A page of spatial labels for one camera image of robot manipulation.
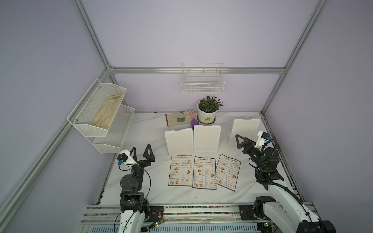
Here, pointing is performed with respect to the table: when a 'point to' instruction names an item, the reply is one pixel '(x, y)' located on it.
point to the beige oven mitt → (182, 118)
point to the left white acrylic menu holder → (180, 142)
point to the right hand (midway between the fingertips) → (240, 138)
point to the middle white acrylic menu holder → (206, 139)
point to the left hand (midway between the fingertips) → (143, 148)
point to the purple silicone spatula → (194, 122)
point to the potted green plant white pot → (207, 108)
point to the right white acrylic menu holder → (245, 127)
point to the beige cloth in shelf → (104, 117)
